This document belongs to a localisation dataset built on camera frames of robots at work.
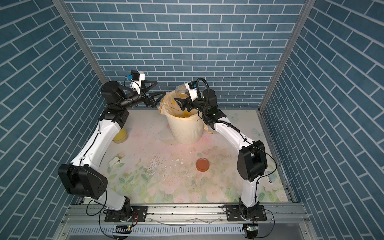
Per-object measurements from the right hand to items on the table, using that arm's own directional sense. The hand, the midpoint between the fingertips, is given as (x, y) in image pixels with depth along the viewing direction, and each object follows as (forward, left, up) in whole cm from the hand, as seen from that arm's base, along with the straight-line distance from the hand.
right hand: (183, 95), depth 78 cm
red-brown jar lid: (-21, -12, -37) cm, 44 cm away
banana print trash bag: (+4, +10, -13) cm, 17 cm away
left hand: (-7, +7, +9) cm, 13 cm away
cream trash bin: (-8, -1, -21) cm, 23 cm away
